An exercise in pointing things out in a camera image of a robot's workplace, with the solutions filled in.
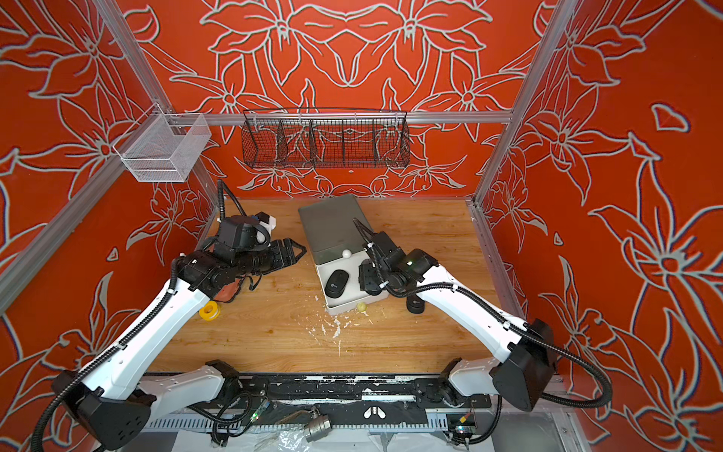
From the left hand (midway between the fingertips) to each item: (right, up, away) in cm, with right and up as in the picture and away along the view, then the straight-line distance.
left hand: (299, 250), depth 72 cm
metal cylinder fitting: (+6, -42, -6) cm, 43 cm away
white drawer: (+14, -16, +11) cm, 24 cm away
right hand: (+18, -7, +5) cm, 20 cm away
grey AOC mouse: (+18, -6, -5) cm, 20 cm away
